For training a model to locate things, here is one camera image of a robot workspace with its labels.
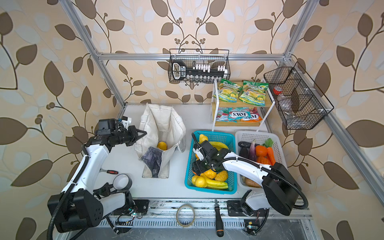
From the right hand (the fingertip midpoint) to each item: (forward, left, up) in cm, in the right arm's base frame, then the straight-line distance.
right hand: (198, 167), depth 82 cm
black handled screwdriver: (-25, -9, -3) cm, 26 cm away
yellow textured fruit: (-4, -6, 0) cm, 7 cm away
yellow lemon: (+14, +22, +2) cm, 26 cm away
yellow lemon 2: (-8, 0, +3) cm, 9 cm away
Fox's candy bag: (+25, -30, +16) cm, 42 cm away
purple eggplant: (+7, -33, -2) cm, 33 cm away
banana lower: (-9, -8, 0) cm, 12 cm away
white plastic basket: (+18, -40, +1) cm, 44 cm away
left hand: (+14, +27, +17) cm, 35 cm away
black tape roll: (-5, +42, -5) cm, 43 cm away
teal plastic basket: (-4, -16, -2) cm, 17 cm away
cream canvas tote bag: (+26, +24, +8) cm, 36 cm away
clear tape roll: (-22, +11, -2) cm, 24 cm away
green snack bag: (+27, -30, +30) cm, 50 cm away
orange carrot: (+14, -44, +1) cm, 46 cm away
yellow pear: (+16, -3, +5) cm, 17 cm away
